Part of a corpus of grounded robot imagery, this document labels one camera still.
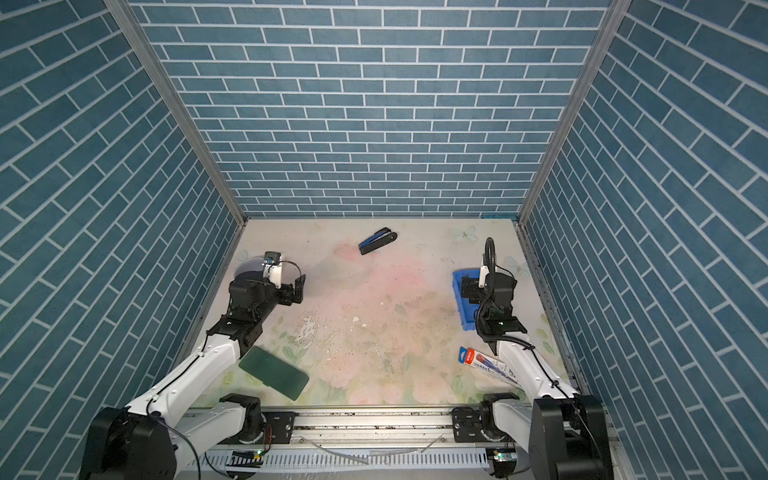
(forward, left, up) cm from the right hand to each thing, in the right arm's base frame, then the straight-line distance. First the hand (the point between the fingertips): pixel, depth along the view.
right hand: (483, 270), depth 86 cm
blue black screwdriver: (+22, +34, -13) cm, 42 cm away
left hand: (-6, +55, +2) cm, 56 cm away
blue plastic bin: (-7, +3, -12) cm, 14 cm away
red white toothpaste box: (-22, -2, -15) cm, 26 cm away
